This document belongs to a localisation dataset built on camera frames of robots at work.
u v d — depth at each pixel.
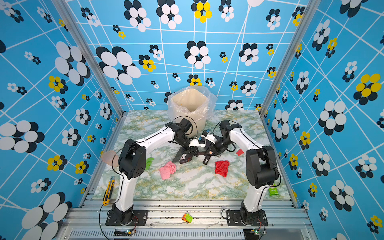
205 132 0.80
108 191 0.81
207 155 0.82
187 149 0.79
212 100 0.89
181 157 0.86
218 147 0.79
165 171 0.88
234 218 0.73
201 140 0.77
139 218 0.73
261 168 0.49
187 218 0.72
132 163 0.54
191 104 1.04
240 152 0.96
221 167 0.89
